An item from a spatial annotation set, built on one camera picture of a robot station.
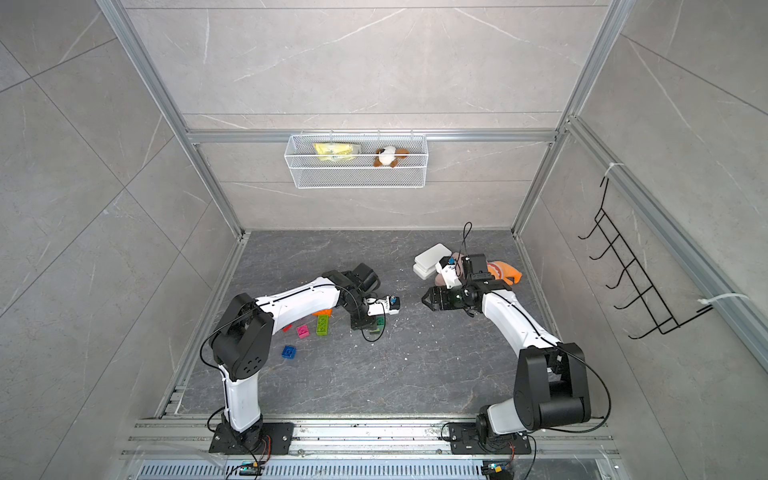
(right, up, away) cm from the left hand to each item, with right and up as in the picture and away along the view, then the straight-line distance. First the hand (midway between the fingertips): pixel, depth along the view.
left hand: (375, 315), depth 91 cm
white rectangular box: (+17, +16, +12) cm, 26 cm away
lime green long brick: (-16, -3, 0) cm, 16 cm away
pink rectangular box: (+23, +17, -13) cm, 31 cm away
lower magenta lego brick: (-23, -5, +2) cm, 24 cm away
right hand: (+18, +6, -4) cm, 20 cm away
